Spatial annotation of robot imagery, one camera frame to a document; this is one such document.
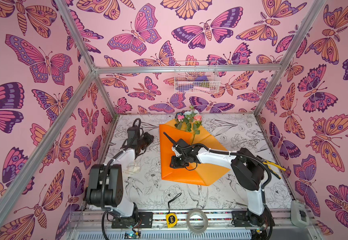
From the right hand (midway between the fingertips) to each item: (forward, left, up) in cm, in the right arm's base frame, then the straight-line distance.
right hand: (170, 164), depth 88 cm
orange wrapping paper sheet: (-4, -20, -4) cm, 21 cm away
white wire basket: (+46, -16, +29) cm, 57 cm away
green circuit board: (-34, +18, -7) cm, 39 cm away
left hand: (+16, +10, +9) cm, 21 cm away
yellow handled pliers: (+3, -60, -5) cm, 60 cm away
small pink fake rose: (+32, -5, -1) cm, 32 cm away
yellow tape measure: (-27, -1, -3) cm, 27 cm away
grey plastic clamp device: (-26, -62, -1) cm, 67 cm away
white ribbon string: (-1, +23, -5) cm, 24 cm away
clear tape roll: (-27, -18, -2) cm, 32 cm away
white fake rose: (+40, -12, 0) cm, 41 cm away
